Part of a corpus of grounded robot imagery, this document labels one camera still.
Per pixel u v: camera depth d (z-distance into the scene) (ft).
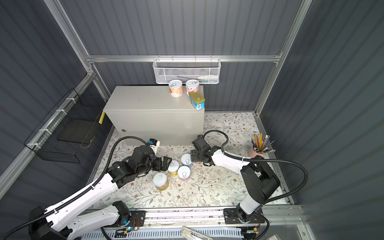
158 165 2.18
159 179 2.58
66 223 1.35
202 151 2.27
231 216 2.40
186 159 2.91
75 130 2.42
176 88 2.56
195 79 2.70
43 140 2.02
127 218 2.30
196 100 2.40
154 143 2.20
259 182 1.50
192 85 2.59
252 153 2.78
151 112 3.26
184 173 2.72
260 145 2.92
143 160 1.87
